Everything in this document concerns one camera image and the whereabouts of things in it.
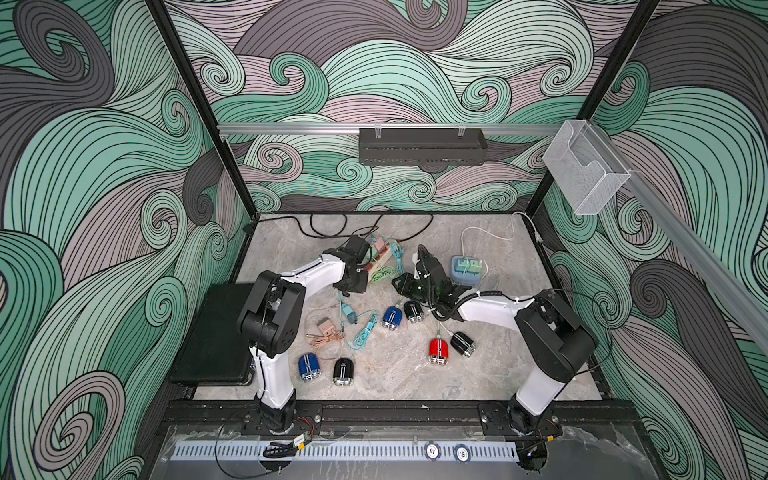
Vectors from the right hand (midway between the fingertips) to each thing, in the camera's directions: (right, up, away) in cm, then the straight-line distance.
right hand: (389, 284), depth 90 cm
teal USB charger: (-12, -9, -2) cm, 15 cm away
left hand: (-11, 0, +6) cm, 12 cm away
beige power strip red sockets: (-2, +10, +13) cm, 17 cm away
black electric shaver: (+7, -8, 0) cm, 11 cm away
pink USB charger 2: (-3, +12, +12) cm, 17 cm away
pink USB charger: (-19, -12, -2) cm, 23 cm away
